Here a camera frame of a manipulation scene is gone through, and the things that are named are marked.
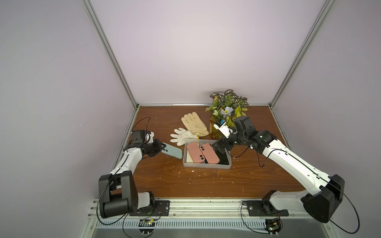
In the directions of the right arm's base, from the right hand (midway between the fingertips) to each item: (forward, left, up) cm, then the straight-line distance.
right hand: (218, 135), depth 75 cm
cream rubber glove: (+26, +15, -23) cm, 37 cm away
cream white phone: (-3, +16, -21) cm, 27 cm away
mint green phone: (+1, +27, -20) cm, 33 cm away
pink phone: (+1, +13, -22) cm, 25 cm away
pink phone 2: (-1, +4, -20) cm, 20 cm away
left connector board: (-38, +36, -26) cm, 58 cm away
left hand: (+2, +30, -13) cm, 33 cm away
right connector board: (-35, -26, -25) cm, 50 cm away
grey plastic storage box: (-7, +7, -22) cm, 24 cm away
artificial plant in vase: (+24, -8, -3) cm, 26 cm away
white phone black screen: (-2, -5, -22) cm, 23 cm away
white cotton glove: (+13, +24, -22) cm, 35 cm away
